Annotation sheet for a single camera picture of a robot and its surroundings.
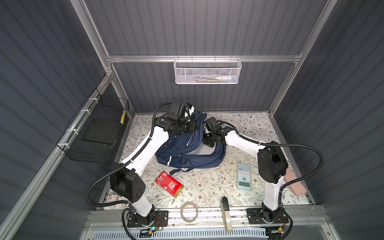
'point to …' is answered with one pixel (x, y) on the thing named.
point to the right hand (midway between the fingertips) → (199, 139)
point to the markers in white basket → (214, 79)
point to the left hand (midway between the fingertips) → (200, 128)
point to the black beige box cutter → (225, 209)
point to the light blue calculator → (244, 176)
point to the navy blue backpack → (186, 149)
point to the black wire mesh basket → (92, 136)
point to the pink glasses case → (298, 188)
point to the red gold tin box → (169, 183)
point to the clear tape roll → (197, 212)
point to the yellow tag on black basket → (123, 117)
